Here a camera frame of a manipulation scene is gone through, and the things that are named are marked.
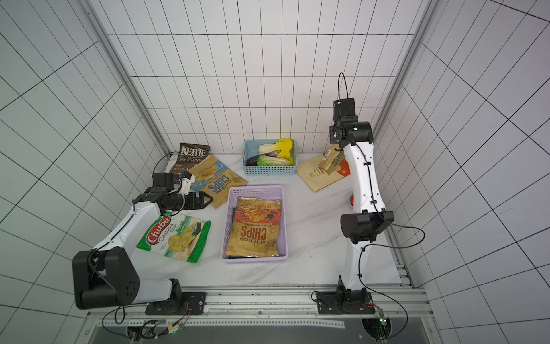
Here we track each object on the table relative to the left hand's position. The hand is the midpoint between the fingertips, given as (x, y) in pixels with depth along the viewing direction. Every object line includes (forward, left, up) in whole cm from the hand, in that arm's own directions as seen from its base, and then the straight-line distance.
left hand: (200, 203), depth 86 cm
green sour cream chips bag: (+9, -52, +18) cm, 55 cm away
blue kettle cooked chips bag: (+21, 0, -10) cm, 23 cm away
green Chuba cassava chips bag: (-9, +11, -12) cm, 19 cm away
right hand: (+18, -54, +24) cm, 62 cm away
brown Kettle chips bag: (+38, +18, -10) cm, 43 cm away
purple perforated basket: (+11, -27, -7) cm, 29 cm away
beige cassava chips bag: (+23, -52, -12) cm, 58 cm away
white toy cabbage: (+37, -24, -5) cm, 45 cm away
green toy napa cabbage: (+28, -25, -4) cm, 38 cm away
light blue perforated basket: (+42, -16, -10) cm, 46 cm away
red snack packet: (+7, -66, -7) cm, 66 cm away
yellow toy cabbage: (+39, -36, -3) cm, 53 cm away
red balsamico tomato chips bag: (-6, -23, -10) cm, 25 cm away
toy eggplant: (+32, -18, -9) cm, 38 cm away
